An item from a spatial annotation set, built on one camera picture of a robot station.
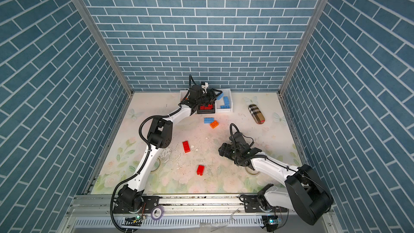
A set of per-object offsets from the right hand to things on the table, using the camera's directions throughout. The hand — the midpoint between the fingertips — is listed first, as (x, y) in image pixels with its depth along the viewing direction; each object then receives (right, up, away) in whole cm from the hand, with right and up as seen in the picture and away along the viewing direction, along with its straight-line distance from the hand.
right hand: (223, 152), depth 87 cm
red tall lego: (-21, +2, +4) cm, 22 cm away
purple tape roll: (-29, -22, -16) cm, 40 cm away
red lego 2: (-12, -8, -5) cm, 15 cm away
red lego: (-8, +25, +21) cm, 34 cm away
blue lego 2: (-2, +32, +13) cm, 34 cm away
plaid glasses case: (+23, +20, +18) cm, 35 cm away
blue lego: (+3, +27, +26) cm, 38 cm away
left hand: (+1, +32, +15) cm, 36 cm away
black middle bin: (-15, +22, +18) cm, 32 cm away
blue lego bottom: (+2, +25, +22) cm, 33 cm away
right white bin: (+4, +35, +27) cm, 45 cm away
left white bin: (-27, +34, +25) cm, 50 cm away
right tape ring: (+14, -9, -3) cm, 17 cm away
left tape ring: (-34, -7, -3) cm, 35 cm away
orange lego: (-5, +13, +15) cm, 21 cm away
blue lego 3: (-9, +16, +15) cm, 24 cm away
